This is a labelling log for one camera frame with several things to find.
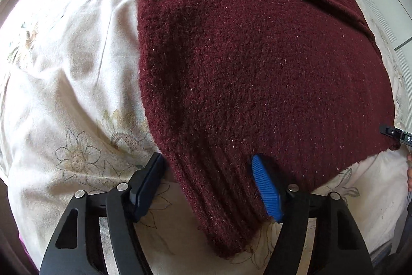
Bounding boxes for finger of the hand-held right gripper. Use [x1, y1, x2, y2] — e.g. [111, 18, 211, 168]
[379, 124, 403, 139]

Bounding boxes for person's right hand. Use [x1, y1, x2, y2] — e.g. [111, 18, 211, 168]
[406, 153, 412, 192]

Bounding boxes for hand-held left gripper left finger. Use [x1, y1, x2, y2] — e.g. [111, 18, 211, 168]
[39, 152, 168, 275]

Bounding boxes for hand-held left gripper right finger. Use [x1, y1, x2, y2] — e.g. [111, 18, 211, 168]
[251, 154, 374, 275]

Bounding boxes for floral cream bed sheet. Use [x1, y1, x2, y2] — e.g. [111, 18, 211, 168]
[0, 0, 412, 275]

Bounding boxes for dark red knitted sweater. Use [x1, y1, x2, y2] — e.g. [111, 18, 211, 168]
[137, 0, 401, 260]

